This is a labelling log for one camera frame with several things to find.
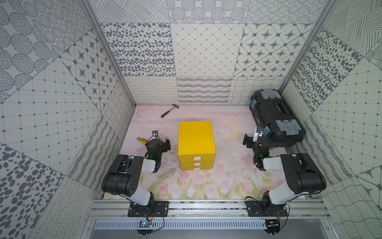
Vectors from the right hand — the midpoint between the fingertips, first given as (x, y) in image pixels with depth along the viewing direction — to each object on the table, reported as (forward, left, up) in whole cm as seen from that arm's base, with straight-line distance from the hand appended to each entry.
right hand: (254, 136), depth 95 cm
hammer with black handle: (+23, +63, -4) cm, 67 cm away
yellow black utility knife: (-2, +73, -3) cm, 73 cm away
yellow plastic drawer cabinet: (-18, +37, +16) cm, 44 cm away
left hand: (-3, +62, +1) cm, 62 cm away
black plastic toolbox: (+3, -12, +11) cm, 17 cm away
